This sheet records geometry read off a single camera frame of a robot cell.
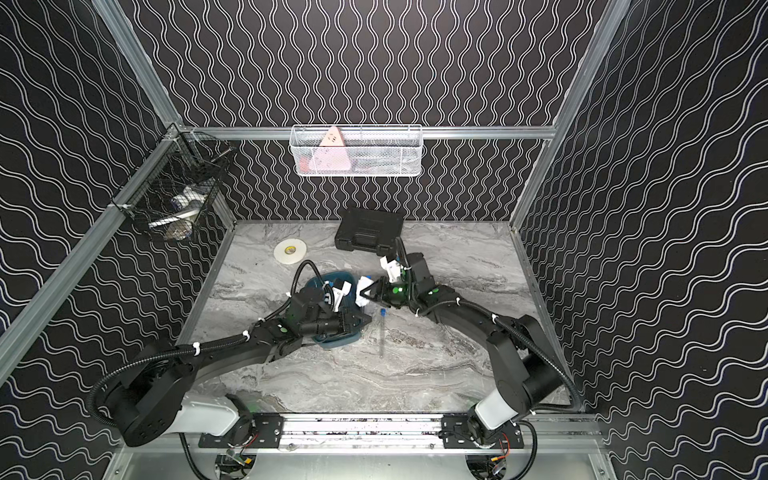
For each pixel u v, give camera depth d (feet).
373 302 2.59
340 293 2.51
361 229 3.61
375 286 2.67
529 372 1.46
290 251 3.64
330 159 2.99
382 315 3.12
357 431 2.50
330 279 2.54
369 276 2.74
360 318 2.64
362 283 2.74
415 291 2.22
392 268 2.62
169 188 3.02
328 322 2.31
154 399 1.40
